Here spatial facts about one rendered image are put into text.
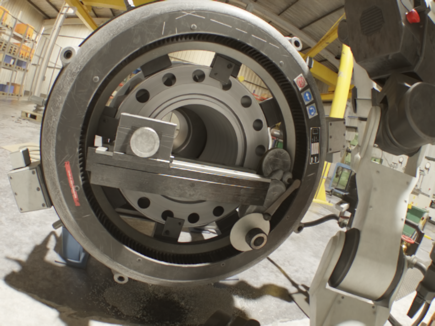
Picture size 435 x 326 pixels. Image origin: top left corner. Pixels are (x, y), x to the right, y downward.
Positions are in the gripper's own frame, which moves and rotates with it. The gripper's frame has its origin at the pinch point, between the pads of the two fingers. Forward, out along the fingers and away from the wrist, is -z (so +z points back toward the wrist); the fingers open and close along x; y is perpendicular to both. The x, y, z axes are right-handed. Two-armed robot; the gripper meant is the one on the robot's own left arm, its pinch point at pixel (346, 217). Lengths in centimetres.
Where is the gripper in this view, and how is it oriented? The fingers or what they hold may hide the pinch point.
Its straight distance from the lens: 100.7
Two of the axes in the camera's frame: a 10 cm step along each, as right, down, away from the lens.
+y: -9.0, -2.1, -3.7
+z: 2.7, -9.5, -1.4
